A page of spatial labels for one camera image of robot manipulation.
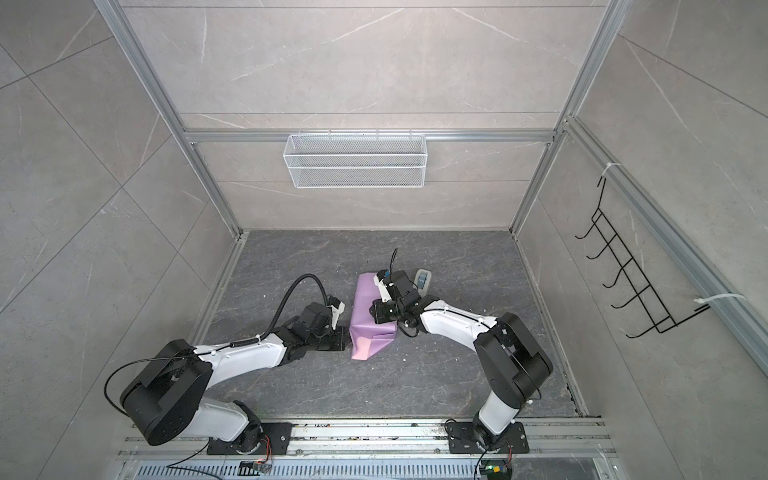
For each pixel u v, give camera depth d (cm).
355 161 101
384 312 79
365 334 89
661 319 58
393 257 110
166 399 42
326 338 73
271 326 62
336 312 81
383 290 73
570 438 75
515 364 46
